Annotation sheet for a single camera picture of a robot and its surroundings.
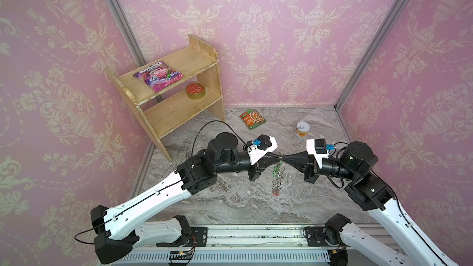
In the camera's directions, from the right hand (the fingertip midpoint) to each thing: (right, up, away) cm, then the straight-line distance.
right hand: (285, 157), depth 56 cm
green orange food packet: (-6, +14, +56) cm, 58 cm away
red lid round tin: (-37, +27, +38) cm, 60 cm away
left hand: (-2, -1, -1) cm, 3 cm away
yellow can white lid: (+21, +8, +46) cm, 52 cm away
